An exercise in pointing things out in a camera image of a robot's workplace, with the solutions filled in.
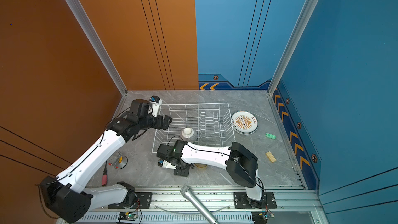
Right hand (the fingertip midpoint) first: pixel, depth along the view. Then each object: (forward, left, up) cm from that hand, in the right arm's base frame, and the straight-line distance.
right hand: (182, 168), depth 78 cm
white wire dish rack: (+30, -16, -4) cm, 34 cm away
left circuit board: (-19, +25, -7) cm, 32 cm away
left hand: (+20, +9, +18) cm, 28 cm away
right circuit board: (-20, -37, -7) cm, 42 cm away
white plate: (+30, -37, -3) cm, 48 cm away
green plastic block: (+21, -52, -6) cm, 57 cm away
